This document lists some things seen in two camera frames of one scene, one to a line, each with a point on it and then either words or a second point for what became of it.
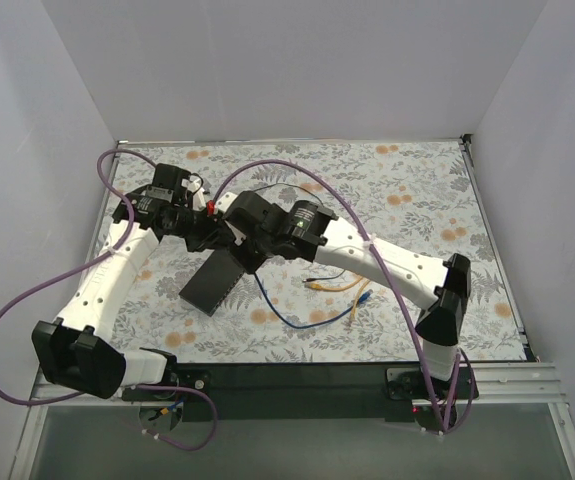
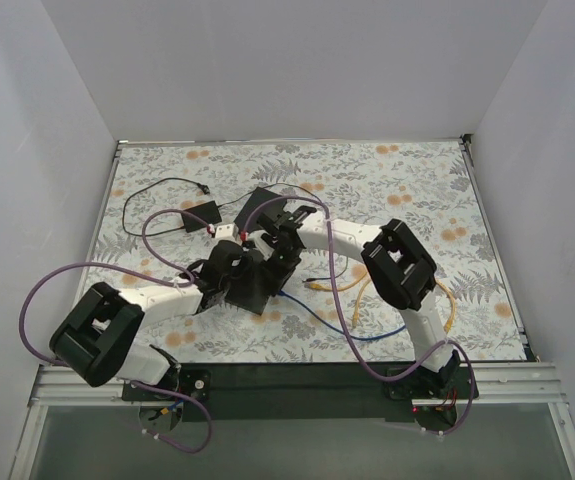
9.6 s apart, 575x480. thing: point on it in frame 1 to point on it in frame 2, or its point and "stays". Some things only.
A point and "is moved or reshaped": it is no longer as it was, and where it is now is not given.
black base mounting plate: [308, 391] stays
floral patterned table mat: [419, 196] stays
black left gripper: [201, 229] to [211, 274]
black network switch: [213, 281] is moved or reshaped
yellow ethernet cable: [317, 286] stays
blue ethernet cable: [292, 325] to [334, 326]
